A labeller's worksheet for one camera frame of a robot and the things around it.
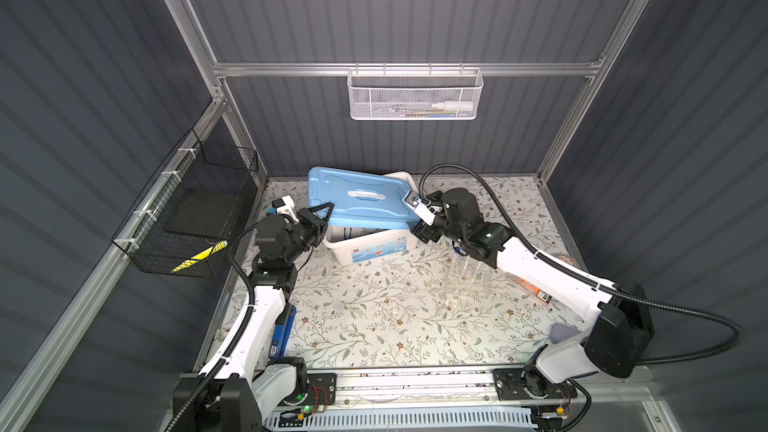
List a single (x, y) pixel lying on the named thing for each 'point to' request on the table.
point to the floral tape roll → (567, 259)
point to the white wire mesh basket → (415, 93)
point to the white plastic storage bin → (362, 246)
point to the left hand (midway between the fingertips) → (334, 204)
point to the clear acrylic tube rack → (466, 275)
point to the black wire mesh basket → (186, 222)
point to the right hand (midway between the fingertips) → (423, 208)
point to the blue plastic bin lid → (360, 200)
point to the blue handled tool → (283, 326)
